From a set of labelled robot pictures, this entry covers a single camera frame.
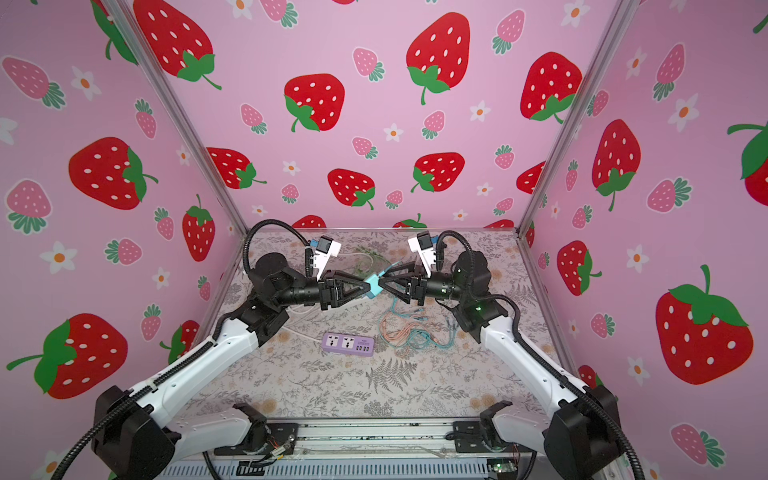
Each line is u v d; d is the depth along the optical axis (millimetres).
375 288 614
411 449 731
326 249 592
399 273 626
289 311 588
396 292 614
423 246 592
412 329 924
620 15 691
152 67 763
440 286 603
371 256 1134
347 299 603
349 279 608
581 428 392
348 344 878
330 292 581
